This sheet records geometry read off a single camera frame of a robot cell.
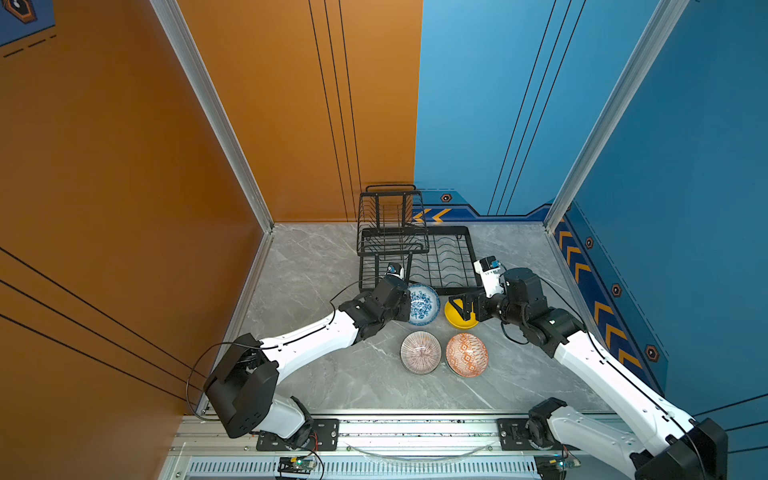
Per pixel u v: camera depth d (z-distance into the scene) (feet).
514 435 2.38
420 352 2.78
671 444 1.26
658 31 2.36
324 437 2.41
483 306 2.22
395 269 2.43
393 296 2.08
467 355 2.77
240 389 1.40
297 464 2.32
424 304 2.78
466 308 2.24
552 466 2.33
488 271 2.20
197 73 2.58
